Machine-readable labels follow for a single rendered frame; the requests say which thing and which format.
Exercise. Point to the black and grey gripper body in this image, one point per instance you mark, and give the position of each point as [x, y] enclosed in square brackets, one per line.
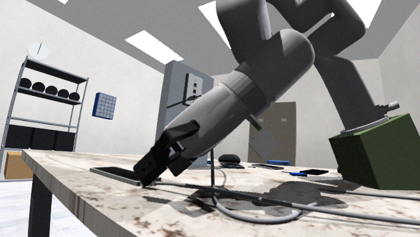
[218, 112]

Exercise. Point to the grey panel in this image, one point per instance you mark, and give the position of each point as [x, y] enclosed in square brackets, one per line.
[173, 95]

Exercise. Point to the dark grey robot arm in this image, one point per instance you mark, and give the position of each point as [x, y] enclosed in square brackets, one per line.
[271, 64]

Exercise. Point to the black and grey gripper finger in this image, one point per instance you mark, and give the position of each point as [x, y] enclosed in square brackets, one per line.
[179, 165]
[154, 163]

